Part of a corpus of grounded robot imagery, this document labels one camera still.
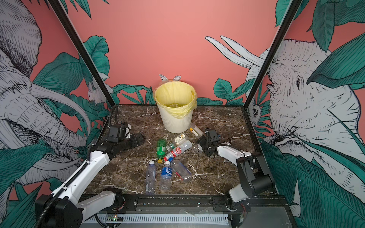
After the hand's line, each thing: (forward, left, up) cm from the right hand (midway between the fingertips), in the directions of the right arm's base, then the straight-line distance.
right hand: (197, 142), depth 92 cm
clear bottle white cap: (-21, +28, -6) cm, 36 cm away
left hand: (-3, +35, +11) cm, 37 cm away
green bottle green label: (-5, +23, 0) cm, 24 cm away
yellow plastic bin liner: (+33, +16, +8) cm, 38 cm away
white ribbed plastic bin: (+11, +14, +4) cm, 18 cm away
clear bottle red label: (-4, +11, -1) cm, 12 cm away
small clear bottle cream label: (+2, +12, 0) cm, 12 cm away
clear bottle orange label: (+10, 0, -3) cm, 10 cm away
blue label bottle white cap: (-20, +19, -5) cm, 28 cm away
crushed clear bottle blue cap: (-18, +9, -6) cm, 21 cm away
